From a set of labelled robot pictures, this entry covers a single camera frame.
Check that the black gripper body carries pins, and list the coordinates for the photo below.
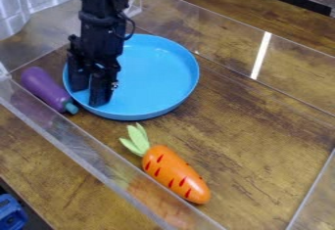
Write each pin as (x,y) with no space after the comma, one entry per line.
(99,45)

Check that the blue object at corner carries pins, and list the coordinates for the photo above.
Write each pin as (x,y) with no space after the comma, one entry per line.
(14,217)

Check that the purple toy eggplant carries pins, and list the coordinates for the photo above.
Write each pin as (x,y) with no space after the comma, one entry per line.
(37,80)

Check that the orange toy carrot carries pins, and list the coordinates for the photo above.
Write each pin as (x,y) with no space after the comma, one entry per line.
(166,166)

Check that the clear acrylic enclosure wall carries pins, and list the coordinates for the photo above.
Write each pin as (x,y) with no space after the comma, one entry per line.
(256,129)

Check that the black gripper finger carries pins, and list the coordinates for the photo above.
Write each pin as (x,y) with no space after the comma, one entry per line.
(78,75)
(102,87)

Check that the blue round tray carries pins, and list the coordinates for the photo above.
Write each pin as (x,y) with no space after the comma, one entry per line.
(158,77)

